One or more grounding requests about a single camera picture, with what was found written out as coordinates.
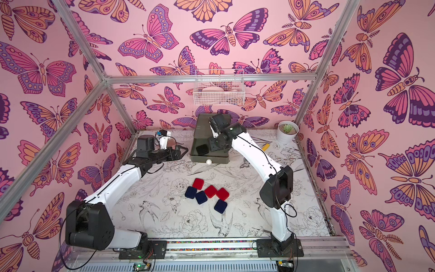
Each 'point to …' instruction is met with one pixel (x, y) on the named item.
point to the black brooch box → (202, 149)
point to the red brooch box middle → (210, 191)
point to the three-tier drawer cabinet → (201, 134)
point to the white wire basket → (222, 87)
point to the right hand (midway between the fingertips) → (210, 146)
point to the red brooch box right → (222, 194)
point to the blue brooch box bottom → (220, 206)
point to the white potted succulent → (287, 131)
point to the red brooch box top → (198, 183)
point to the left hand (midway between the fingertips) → (184, 149)
